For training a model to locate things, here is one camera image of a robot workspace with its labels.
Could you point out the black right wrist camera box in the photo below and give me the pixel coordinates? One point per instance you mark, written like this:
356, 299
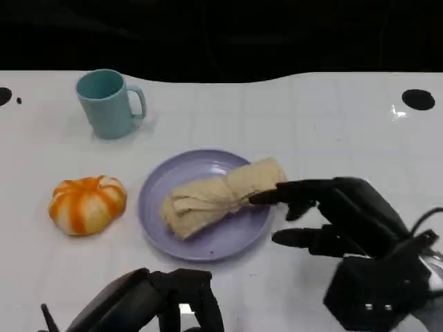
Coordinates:
377, 294

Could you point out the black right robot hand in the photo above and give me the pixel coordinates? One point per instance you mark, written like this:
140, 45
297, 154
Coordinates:
349, 211

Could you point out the lilac plate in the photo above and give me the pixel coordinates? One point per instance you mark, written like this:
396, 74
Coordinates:
207, 238

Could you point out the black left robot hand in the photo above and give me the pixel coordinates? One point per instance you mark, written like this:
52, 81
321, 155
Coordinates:
145, 304

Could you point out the pale green mug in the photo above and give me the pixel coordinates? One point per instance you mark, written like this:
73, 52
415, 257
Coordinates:
105, 103

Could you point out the beige towel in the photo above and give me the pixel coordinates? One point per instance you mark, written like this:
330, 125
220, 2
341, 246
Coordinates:
214, 204

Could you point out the orange and white bread roll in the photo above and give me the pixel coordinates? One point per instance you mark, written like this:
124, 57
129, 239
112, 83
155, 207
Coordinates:
86, 205

